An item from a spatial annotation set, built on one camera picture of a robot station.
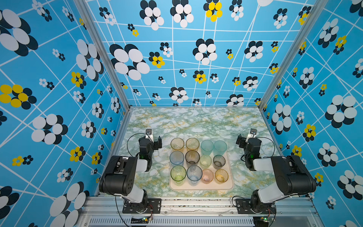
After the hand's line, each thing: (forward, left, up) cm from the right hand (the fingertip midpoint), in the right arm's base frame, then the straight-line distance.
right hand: (250, 135), depth 92 cm
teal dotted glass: (-6, +29, -5) cm, 29 cm away
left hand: (0, +64, +1) cm, 64 cm away
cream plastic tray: (-29, +18, -8) cm, 35 cm away
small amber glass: (-24, +22, -7) cm, 33 cm away
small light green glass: (-15, +30, -7) cm, 35 cm away
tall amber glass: (-11, +47, +7) cm, 49 cm away
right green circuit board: (-45, +4, -9) cm, 46 cm away
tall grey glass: (-18, +39, +5) cm, 43 cm away
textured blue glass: (-16, +48, 0) cm, 50 cm away
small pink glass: (-24, +30, -7) cm, 39 cm away
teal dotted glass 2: (-8, +21, -2) cm, 22 cm away
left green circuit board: (-46, +63, -8) cm, 78 cm away
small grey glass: (-15, +22, -5) cm, 27 cm away
